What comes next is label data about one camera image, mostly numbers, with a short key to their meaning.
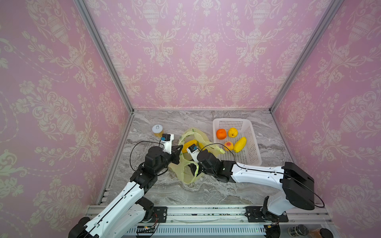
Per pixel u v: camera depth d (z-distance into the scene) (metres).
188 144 1.00
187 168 0.72
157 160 0.60
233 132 1.00
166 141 0.65
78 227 0.40
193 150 0.69
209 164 0.60
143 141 0.63
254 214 0.73
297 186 0.43
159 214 0.74
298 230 0.62
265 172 0.49
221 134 1.00
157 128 1.03
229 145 0.94
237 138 1.03
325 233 0.61
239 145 0.94
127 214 0.57
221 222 0.73
